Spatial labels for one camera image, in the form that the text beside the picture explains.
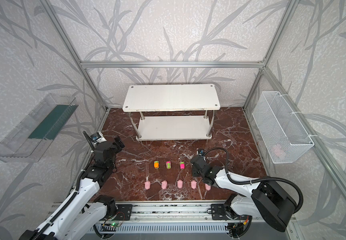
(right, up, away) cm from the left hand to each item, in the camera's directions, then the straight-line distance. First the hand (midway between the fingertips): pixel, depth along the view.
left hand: (115, 134), depth 80 cm
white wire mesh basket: (+79, +1, -18) cm, 81 cm away
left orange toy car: (+21, -19, +7) cm, 29 cm away
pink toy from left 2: (+26, -28, +1) cm, 38 cm away
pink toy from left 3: (+42, -28, +2) cm, 51 cm away
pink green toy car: (+28, -19, +7) cm, 34 cm away
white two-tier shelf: (+23, +13, +16) cm, 31 cm away
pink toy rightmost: (+50, -29, 0) cm, 58 cm away
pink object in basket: (+84, -8, -6) cm, 85 cm away
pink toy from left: (+17, -28, +1) cm, 33 cm away
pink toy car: (+36, -19, +8) cm, 42 cm away
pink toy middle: (+35, -28, +2) cm, 45 cm away
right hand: (+44, -18, +9) cm, 48 cm away
